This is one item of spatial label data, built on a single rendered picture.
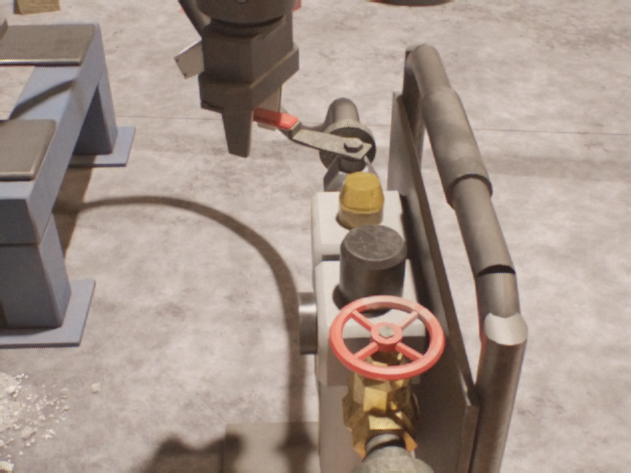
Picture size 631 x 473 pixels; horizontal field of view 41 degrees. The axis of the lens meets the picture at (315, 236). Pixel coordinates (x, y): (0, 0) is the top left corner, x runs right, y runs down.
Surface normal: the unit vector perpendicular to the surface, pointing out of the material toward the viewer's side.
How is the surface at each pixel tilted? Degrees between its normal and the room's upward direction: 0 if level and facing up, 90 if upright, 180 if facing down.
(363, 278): 90
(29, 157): 0
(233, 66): 90
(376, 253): 0
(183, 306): 0
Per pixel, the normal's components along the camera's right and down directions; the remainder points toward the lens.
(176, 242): 0.00, -0.79
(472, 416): 0.04, 0.62
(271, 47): 0.90, 0.27
